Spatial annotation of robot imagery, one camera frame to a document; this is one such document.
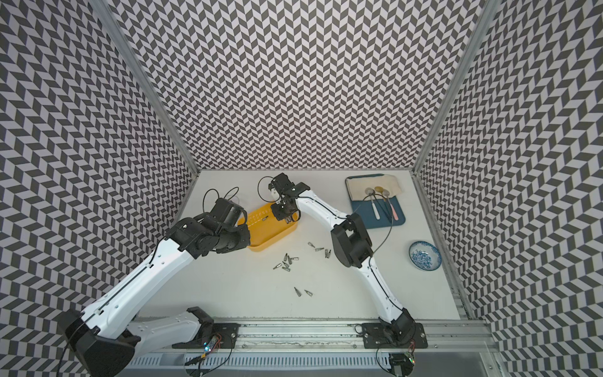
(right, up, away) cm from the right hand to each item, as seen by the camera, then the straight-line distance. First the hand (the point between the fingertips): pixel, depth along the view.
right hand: (279, 215), depth 96 cm
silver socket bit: (+13, -11, -2) cm, 18 cm away
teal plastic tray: (+37, +2, +8) cm, 38 cm away
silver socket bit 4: (+1, -18, -10) cm, 20 cm away
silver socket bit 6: (+9, -26, -14) cm, 31 cm away
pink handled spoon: (+48, +9, +13) cm, 51 cm away
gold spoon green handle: (+46, +11, +16) cm, 50 cm away
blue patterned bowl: (+57, -15, -7) cm, 59 cm away
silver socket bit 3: (+7, -16, -6) cm, 18 cm away
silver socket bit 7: (+12, -26, -14) cm, 32 cm away
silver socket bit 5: (+4, -19, -7) cm, 21 cm away
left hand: (-7, -6, -22) cm, 24 cm away
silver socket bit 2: (+20, -14, -5) cm, 25 cm away
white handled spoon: (+41, +10, +12) cm, 44 cm away
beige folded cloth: (+35, +13, +15) cm, 41 cm away
